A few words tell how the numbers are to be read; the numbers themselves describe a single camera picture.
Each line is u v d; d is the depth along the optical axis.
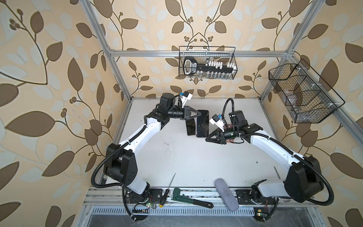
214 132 0.68
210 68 0.83
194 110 0.72
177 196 0.74
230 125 0.68
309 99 0.72
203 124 0.72
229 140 0.72
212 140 0.72
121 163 0.44
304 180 0.41
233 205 0.69
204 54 0.91
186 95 0.71
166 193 0.75
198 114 0.72
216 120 0.69
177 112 0.67
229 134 0.68
